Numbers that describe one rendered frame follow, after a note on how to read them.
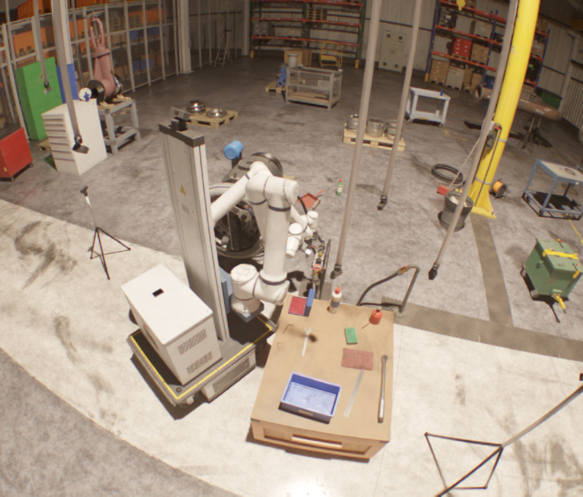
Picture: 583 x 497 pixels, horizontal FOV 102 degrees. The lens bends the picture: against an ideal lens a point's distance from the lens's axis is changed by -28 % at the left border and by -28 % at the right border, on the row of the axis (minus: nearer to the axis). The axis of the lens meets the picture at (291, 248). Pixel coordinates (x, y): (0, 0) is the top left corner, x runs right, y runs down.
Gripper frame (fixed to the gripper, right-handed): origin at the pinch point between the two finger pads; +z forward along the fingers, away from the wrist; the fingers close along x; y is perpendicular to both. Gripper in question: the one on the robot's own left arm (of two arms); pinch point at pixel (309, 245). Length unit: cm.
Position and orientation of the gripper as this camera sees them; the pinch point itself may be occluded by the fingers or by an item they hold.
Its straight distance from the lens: 282.8
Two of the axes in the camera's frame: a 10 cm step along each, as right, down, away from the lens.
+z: -0.4, 7.6, 6.4
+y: 9.8, 1.6, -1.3
